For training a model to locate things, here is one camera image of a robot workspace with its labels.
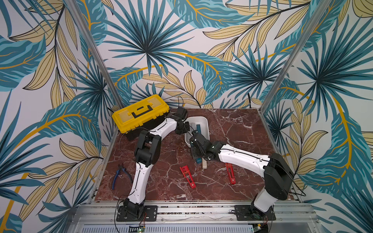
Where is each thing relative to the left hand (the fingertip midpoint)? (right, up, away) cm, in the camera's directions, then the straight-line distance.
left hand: (188, 131), depth 101 cm
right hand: (+3, -10, -15) cm, 19 cm away
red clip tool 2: (+26, -24, -13) cm, 37 cm away
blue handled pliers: (-41, -21, -13) cm, 48 cm away
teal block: (+8, +1, +3) cm, 8 cm away
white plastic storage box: (+4, +7, +9) cm, 12 cm away
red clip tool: (-1, -24, -15) cm, 28 cm away
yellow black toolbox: (-36, +7, -11) cm, 38 cm away
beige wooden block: (+10, -19, -13) cm, 25 cm away
